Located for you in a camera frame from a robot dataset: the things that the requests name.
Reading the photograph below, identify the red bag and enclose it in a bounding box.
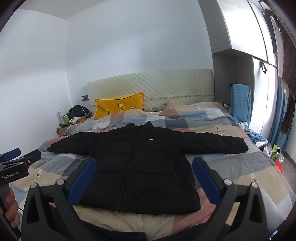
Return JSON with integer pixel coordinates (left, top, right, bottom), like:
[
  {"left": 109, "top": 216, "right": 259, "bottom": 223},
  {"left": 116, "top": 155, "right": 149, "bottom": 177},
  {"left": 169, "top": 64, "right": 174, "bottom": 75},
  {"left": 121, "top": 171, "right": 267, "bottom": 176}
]
[{"left": 275, "top": 160, "right": 285, "bottom": 175}]

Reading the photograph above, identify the wooden nightstand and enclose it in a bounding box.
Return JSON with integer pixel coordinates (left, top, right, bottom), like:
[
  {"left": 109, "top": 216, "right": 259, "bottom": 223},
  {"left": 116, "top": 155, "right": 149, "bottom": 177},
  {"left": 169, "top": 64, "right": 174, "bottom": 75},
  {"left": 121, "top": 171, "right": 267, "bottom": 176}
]
[{"left": 56, "top": 113, "right": 93, "bottom": 138}]

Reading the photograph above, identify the blue curtain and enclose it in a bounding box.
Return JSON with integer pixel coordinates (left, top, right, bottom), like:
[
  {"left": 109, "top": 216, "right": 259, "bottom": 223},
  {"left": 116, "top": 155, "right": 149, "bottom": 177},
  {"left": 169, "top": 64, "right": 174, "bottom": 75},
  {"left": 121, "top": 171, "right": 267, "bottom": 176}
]
[{"left": 269, "top": 82, "right": 290, "bottom": 151}]

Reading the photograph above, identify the person's left hand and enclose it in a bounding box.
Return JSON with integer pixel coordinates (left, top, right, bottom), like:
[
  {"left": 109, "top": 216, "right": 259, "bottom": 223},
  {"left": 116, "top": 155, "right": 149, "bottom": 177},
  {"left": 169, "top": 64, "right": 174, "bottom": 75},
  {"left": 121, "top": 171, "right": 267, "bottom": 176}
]
[{"left": 4, "top": 192, "right": 21, "bottom": 229}]

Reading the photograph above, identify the checked patchwork blanket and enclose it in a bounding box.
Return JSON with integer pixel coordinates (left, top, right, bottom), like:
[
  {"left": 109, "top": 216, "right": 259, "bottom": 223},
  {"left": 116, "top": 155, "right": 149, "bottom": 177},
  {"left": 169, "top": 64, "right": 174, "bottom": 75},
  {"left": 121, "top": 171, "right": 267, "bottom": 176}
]
[{"left": 13, "top": 102, "right": 295, "bottom": 241}]

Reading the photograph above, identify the green carton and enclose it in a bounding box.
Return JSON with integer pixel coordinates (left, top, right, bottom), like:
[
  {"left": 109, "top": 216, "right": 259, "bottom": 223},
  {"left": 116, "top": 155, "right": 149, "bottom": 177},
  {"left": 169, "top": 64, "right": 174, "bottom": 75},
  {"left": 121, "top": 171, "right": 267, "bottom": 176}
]
[{"left": 270, "top": 145, "right": 282, "bottom": 162}]

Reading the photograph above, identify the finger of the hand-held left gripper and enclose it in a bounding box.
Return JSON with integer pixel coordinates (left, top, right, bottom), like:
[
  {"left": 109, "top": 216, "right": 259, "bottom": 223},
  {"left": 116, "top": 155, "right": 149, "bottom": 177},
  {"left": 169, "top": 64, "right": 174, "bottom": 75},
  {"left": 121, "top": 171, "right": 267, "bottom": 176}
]
[
  {"left": 0, "top": 148, "right": 22, "bottom": 163},
  {"left": 13, "top": 149, "right": 42, "bottom": 168}
]

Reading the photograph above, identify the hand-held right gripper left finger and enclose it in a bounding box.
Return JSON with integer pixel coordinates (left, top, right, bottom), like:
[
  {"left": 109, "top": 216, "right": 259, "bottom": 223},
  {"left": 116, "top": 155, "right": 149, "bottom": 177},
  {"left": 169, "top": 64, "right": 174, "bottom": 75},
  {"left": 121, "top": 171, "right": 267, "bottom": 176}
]
[{"left": 22, "top": 157, "right": 97, "bottom": 241}]

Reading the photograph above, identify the crumpled blue cloth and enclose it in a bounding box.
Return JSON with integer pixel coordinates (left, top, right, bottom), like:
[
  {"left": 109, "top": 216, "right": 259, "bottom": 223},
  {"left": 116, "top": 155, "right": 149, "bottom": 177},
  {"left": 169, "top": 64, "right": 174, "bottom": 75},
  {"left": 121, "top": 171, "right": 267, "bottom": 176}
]
[{"left": 246, "top": 130, "right": 269, "bottom": 143}]

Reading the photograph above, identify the grey and white wardrobe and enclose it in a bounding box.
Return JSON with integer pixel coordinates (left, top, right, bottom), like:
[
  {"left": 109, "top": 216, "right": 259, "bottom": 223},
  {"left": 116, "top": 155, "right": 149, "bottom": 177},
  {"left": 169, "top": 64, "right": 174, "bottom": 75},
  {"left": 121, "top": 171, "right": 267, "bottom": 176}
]
[{"left": 198, "top": 0, "right": 278, "bottom": 112}]

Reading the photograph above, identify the pink checked pillow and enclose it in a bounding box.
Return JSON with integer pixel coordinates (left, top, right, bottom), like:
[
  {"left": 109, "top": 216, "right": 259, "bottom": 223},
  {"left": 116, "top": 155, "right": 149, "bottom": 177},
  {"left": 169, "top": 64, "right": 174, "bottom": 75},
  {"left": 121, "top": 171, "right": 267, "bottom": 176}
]
[{"left": 159, "top": 101, "right": 199, "bottom": 116}]

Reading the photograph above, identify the yellow crown pillow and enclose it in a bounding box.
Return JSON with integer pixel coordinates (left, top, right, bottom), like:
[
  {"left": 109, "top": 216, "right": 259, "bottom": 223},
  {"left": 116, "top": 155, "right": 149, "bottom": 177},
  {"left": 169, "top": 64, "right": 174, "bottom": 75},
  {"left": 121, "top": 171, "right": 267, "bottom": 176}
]
[{"left": 94, "top": 92, "right": 145, "bottom": 120}]

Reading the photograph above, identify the window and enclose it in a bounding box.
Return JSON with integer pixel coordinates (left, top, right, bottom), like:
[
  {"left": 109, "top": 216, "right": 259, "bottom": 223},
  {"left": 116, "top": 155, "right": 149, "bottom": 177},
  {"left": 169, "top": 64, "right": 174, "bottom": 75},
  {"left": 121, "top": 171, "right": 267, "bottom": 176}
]
[{"left": 252, "top": 57, "right": 279, "bottom": 142}]

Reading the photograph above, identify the black bag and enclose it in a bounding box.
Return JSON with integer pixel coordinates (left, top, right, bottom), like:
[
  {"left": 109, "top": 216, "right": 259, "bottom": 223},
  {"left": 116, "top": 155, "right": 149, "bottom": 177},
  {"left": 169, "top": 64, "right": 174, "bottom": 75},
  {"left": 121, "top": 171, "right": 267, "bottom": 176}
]
[{"left": 69, "top": 105, "right": 90, "bottom": 118}]

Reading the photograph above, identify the black puffer jacket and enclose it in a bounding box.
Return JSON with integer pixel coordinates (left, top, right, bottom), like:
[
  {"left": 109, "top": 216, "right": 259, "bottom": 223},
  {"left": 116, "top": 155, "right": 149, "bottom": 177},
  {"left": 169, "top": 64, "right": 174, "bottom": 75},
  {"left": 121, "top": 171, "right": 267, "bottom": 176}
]
[{"left": 47, "top": 121, "right": 249, "bottom": 215}]

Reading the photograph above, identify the brown patterned hanging cloth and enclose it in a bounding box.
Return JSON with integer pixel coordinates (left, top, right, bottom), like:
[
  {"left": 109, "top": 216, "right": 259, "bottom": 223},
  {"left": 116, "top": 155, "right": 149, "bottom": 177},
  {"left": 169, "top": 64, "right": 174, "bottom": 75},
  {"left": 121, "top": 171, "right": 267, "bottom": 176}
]
[{"left": 276, "top": 18, "right": 296, "bottom": 140}]

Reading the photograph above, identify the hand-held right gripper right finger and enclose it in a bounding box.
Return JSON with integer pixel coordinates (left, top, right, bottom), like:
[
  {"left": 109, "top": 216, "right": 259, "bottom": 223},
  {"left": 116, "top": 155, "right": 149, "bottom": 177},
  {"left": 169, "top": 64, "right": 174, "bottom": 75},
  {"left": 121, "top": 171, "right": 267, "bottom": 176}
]
[{"left": 193, "top": 157, "right": 275, "bottom": 241}]

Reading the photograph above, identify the black window handle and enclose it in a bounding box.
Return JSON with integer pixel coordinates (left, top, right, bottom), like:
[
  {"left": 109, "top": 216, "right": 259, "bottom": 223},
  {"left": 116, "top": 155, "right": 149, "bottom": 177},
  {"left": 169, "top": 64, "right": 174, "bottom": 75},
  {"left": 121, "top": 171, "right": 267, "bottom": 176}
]
[{"left": 259, "top": 60, "right": 269, "bottom": 75}]

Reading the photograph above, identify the cream quilted headboard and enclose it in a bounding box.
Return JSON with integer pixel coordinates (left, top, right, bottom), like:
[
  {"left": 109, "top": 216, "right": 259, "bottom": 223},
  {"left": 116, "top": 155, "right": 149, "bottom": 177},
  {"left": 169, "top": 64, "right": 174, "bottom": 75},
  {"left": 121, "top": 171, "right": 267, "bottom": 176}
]
[{"left": 87, "top": 69, "right": 214, "bottom": 113}]

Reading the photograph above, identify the white charging cable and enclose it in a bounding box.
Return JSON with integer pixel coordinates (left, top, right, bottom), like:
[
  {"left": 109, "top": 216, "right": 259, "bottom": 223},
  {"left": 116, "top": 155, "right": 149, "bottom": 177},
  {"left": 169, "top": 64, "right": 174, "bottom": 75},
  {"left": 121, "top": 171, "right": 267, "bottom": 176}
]
[{"left": 73, "top": 98, "right": 89, "bottom": 125}]

